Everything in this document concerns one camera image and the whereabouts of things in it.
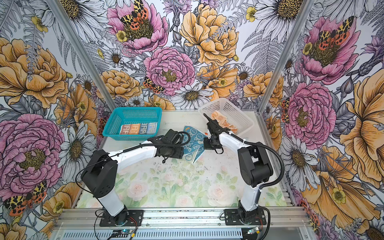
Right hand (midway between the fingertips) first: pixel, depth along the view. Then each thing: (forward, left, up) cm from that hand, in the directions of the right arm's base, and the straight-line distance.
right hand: (207, 150), depth 94 cm
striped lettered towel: (+20, +47, -2) cm, 52 cm away
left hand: (-5, +19, +2) cm, 20 cm away
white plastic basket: (+26, -25, 0) cm, 36 cm away
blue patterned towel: (+1, +8, +1) cm, 8 cm away
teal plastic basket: (+26, +53, -3) cm, 59 cm away
